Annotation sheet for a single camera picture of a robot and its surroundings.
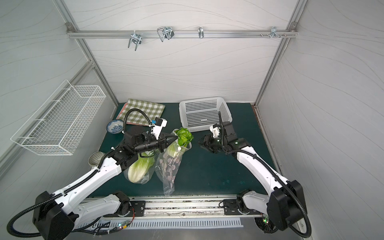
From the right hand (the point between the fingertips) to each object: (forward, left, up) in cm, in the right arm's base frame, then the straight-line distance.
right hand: (198, 143), depth 77 cm
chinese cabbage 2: (+4, +8, +1) cm, 9 cm away
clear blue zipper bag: (-12, +26, -13) cm, 32 cm away
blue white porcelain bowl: (+20, +60, -15) cm, 65 cm away
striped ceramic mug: (-5, +62, -15) cm, 64 cm away
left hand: (-3, +10, +9) cm, 14 cm away
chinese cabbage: (-12, +32, -9) cm, 35 cm away
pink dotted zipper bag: (-5, +17, -14) cm, 23 cm away
